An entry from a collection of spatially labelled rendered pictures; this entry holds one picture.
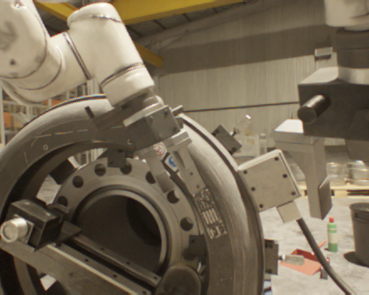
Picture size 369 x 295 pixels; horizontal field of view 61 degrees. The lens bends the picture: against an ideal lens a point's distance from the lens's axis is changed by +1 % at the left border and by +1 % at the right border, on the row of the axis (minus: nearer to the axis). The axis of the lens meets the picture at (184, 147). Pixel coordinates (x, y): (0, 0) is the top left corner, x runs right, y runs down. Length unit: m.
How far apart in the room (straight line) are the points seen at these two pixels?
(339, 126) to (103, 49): 0.39
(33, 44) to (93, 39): 0.17
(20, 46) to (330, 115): 0.33
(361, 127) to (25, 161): 0.74
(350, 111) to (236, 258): 0.47
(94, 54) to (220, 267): 0.48
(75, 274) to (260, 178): 0.47
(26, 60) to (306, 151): 0.32
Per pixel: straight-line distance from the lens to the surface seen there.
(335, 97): 0.28
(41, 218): 0.75
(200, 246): 0.81
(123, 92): 0.54
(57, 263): 0.82
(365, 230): 2.37
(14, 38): 0.41
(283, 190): 0.68
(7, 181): 0.88
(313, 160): 0.33
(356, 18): 0.24
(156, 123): 0.51
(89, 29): 0.56
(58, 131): 0.79
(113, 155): 0.85
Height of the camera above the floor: 0.86
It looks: 1 degrees down
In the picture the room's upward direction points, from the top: 3 degrees counter-clockwise
